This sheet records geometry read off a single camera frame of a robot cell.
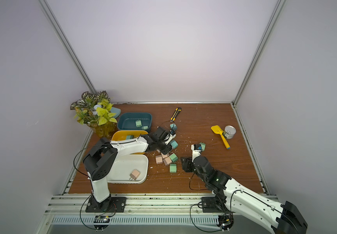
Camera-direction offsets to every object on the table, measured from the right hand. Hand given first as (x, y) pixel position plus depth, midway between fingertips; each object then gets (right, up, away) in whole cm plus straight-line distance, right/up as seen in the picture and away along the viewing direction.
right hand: (184, 155), depth 78 cm
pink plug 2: (-15, -5, +10) cm, 18 cm away
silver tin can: (+32, +11, +18) cm, 39 cm away
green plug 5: (-36, +7, +19) cm, 41 cm away
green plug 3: (-32, +16, +28) cm, 46 cm away
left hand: (-7, +2, +14) cm, 16 cm away
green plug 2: (-6, -9, +5) cm, 12 cm away
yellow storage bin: (-41, +9, +19) cm, 46 cm away
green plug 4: (-27, +14, +25) cm, 39 cm away
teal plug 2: (-5, +3, +15) cm, 17 cm away
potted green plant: (-53, +25, +6) cm, 59 cm away
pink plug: (-11, -3, +9) cm, 15 cm away
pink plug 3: (-10, -6, +9) cm, 14 cm away
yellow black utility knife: (-2, +26, +36) cm, 44 cm away
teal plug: (-6, +14, +26) cm, 30 cm away
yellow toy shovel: (+25, +12, +23) cm, 37 cm away
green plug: (-6, -4, +9) cm, 12 cm away
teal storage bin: (-35, +18, +29) cm, 49 cm away
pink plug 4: (-28, -12, +3) cm, 31 cm away
